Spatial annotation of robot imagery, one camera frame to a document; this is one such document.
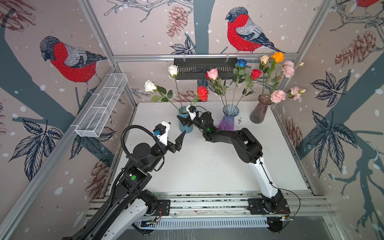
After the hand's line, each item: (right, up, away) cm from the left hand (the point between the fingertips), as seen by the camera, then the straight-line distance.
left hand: (175, 127), depth 62 cm
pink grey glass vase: (+54, +5, +45) cm, 70 cm away
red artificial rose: (+12, +17, +17) cm, 27 cm away
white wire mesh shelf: (-42, +1, +8) cm, 43 cm away
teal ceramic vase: (+1, +7, +28) cm, 29 cm away
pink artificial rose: (+20, +23, +21) cm, 37 cm away
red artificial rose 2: (+50, +32, +49) cm, 77 cm away
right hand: (-1, +7, +31) cm, 32 cm away
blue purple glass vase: (+30, +8, +31) cm, 44 cm away
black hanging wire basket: (+8, +40, +45) cm, 61 cm away
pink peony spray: (+54, +16, +20) cm, 60 cm away
